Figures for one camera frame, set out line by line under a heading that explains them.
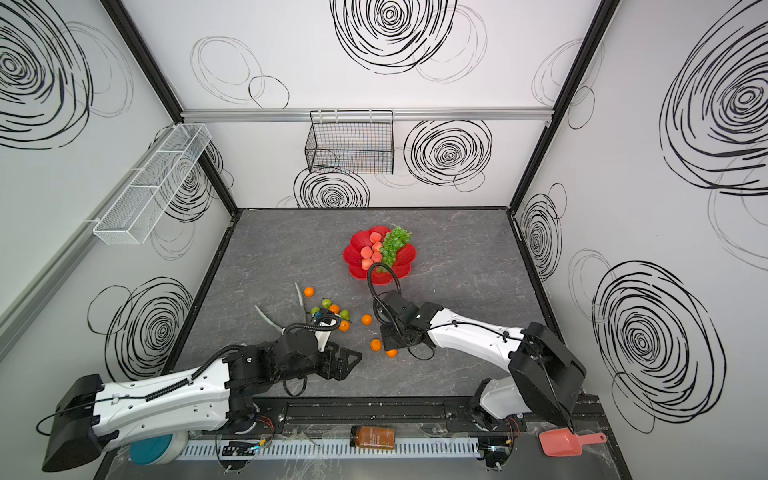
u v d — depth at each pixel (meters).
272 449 0.70
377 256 1.02
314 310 0.90
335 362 0.65
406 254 1.04
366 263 1.01
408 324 0.63
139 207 0.75
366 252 1.02
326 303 0.93
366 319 0.89
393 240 1.04
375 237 1.05
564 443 0.70
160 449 0.63
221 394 0.51
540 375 0.42
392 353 0.82
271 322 0.88
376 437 0.68
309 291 0.95
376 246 1.05
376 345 0.84
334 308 0.94
